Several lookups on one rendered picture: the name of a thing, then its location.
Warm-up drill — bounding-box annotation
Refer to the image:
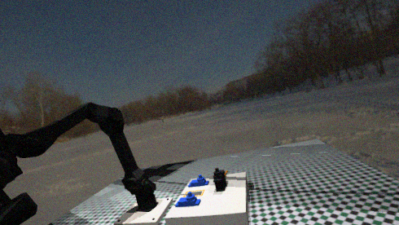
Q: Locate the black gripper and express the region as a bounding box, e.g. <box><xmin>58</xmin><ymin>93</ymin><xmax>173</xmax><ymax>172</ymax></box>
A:
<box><xmin>0</xmin><ymin>152</ymin><xmax>37</xmax><ymax>225</ymax></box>

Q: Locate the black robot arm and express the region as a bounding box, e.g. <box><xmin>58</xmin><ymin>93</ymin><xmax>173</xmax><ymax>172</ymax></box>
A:
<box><xmin>0</xmin><ymin>102</ymin><xmax>159</xmax><ymax>212</ymax></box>

